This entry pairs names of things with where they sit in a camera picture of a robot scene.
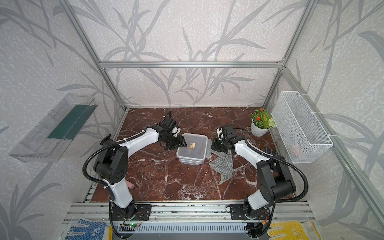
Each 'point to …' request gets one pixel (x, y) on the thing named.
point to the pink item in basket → (296, 151)
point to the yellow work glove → (294, 230)
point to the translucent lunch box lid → (199, 147)
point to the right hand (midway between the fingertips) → (210, 145)
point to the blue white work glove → (96, 230)
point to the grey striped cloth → (223, 164)
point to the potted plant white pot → (261, 122)
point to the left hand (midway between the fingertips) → (184, 146)
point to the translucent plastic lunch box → (196, 161)
